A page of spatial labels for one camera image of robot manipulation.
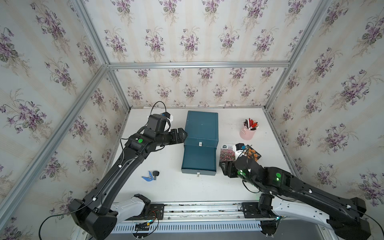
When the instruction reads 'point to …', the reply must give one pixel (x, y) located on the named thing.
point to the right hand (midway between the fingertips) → (225, 163)
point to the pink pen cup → (246, 134)
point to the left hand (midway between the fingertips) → (183, 136)
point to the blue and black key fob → (155, 173)
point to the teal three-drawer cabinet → (202, 124)
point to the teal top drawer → (200, 143)
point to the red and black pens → (250, 124)
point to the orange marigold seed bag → (251, 153)
